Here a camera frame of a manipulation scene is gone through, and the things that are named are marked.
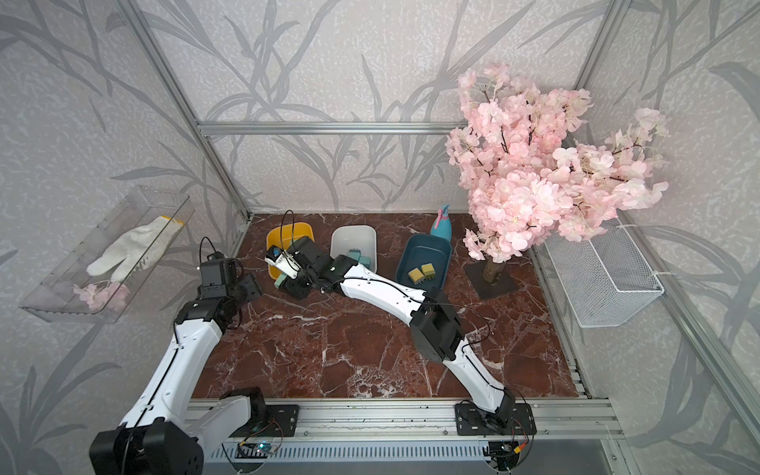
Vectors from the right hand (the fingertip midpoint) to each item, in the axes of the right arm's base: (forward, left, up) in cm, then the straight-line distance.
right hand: (288, 275), depth 82 cm
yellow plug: (+8, -37, -15) cm, 41 cm away
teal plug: (+20, -15, -16) cm, 29 cm away
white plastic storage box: (+26, -17, -15) cm, 35 cm away
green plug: (-2, +2, +1) cm, 3 cm away
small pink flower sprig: (-15, +29, +17) cm, 37 cm away
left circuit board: (-39, +3, -17) cm, 42 cm away
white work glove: (-3, +30, +17) cm, 34 cm away
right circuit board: (-40, -57, -20) cm, 72 cm away
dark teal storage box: (+15, -40, -15) cm, 45 cm away
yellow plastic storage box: (+24, +11, -10) cm, 28 cm away
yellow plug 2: (+11, -41, -15) cm, 45 cm away
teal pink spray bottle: (+23, -46, -5) cm, 52 cm away
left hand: (-2, +11, -1) cm, 11 cm away
